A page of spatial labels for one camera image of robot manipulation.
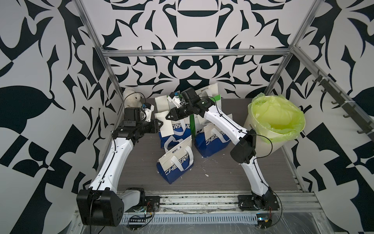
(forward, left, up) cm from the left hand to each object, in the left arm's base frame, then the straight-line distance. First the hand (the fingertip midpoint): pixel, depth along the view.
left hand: (158, 120), depth 79 cm
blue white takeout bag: (+23, -32, -1) cm, 40 cm away
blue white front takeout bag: (-22, -10, -3) cm, 24 cm away
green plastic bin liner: (+4, -69, -6) cm, 69 cm away
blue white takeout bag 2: (-2, -13, -6) cm, 14 cm away
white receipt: (-3, -4, -5) cm, 7 cm away
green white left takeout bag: (+13, -1, -1) cm, 13 cm away
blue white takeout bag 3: (-9, -27, -6) cm, 29 cm away
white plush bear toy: (+21, +19, -3) cm, 28 cm away
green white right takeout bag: (+3, -22, -7) cm, 23 cm away
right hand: (+3, -5, +2) cm, 6 cm away
